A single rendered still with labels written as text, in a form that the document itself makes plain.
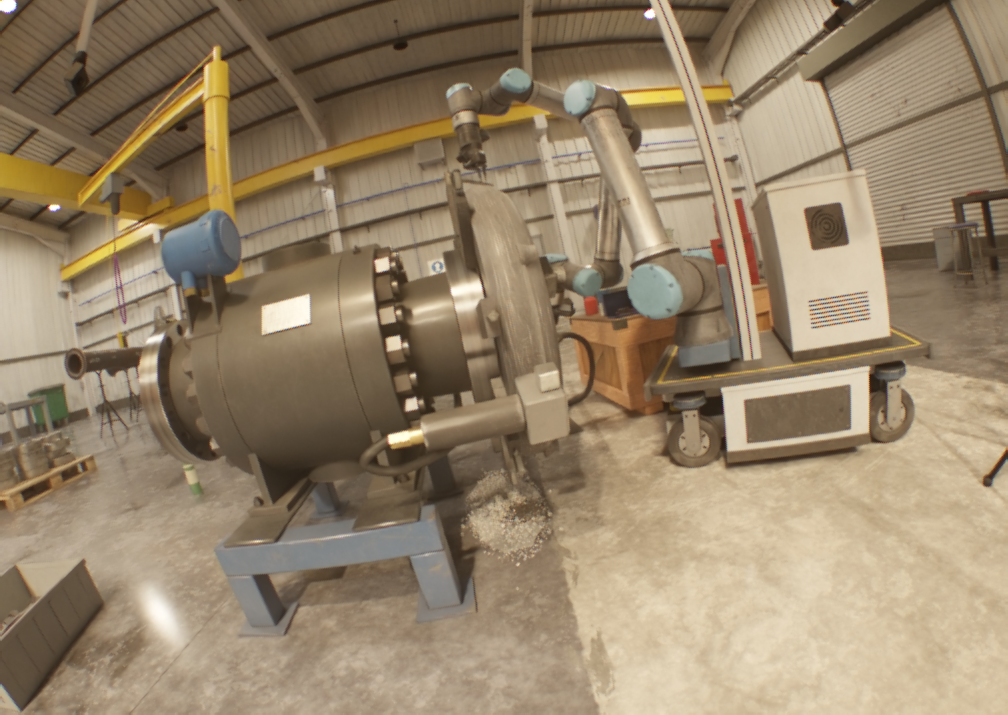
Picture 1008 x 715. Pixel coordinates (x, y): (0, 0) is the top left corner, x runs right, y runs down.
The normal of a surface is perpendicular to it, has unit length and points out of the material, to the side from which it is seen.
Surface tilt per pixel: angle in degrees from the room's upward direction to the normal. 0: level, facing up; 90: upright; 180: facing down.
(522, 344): 96
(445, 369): 117
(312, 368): 89
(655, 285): 95
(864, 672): 0
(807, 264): 90
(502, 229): 57
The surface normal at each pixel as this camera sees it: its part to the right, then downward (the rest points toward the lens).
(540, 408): 0.19, 0.43
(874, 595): -0.21, -0.97
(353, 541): 0.12, 0.06
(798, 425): -0.46, 0.17
